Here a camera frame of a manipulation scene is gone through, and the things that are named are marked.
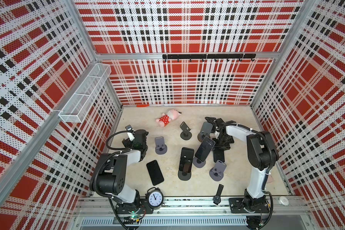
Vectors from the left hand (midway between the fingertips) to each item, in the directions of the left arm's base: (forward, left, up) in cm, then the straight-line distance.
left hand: (132, 137), depth 92 cm
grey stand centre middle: (-15, -43, -8) cm, 46 cm away
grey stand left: (-6, -19, -4) cm, 21 cm away
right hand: (-6, -57, -7) cm, 58 cm away
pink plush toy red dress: (+16, -20, -2) cm, 26 cm away
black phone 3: (-11, -46, +4) cm, 48 cm away
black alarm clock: (-35, -18, -5) cm, 39 cm away
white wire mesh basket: (+15, +38, +10) cm, 42 cm away
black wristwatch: (-35, -51, -8) cm, 63 cm away
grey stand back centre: (+5, -36, -6) cm, 37 cm away
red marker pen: (+40, +2, -11) cm, 42 cm away
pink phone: (-25, -83, -6) cm, 87 cm away
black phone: (-10, -56, -6) cm, 58 cm away
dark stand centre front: (-22, -34, -6) cm, 41 cm away
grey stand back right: (+5, -49, 0) cm, 50 cm away
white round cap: (-36, -86, -8) cm, 94 cm away
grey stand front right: (-23, -52, -3) cm, 57 cm away
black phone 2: (-20, -16, -9) cm, 27 cm away
